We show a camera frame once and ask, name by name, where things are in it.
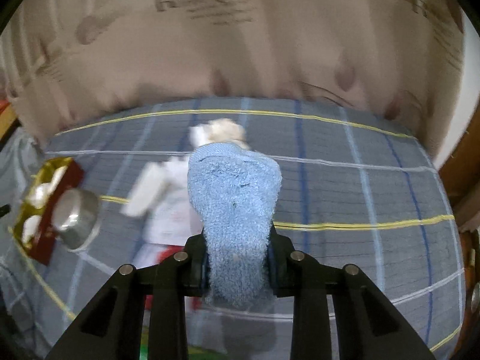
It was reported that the white red printed garment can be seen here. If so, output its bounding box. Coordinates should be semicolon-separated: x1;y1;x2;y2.
131;154;211;312

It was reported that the blue terry towel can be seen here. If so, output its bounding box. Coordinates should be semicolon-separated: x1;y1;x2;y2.
187;143;282;309

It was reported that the grey plaid bed sheet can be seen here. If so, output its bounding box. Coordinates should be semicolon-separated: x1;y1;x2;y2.
1;98;465;359

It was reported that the steel metal bowl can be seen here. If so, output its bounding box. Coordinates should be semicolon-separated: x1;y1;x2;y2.
52;189;102;253

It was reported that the gold metal tin box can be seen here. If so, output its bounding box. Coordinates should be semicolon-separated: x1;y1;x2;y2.
12;157;84;266

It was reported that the beige leaf print curtain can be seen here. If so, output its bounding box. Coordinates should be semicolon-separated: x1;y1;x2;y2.
1;0;464;156

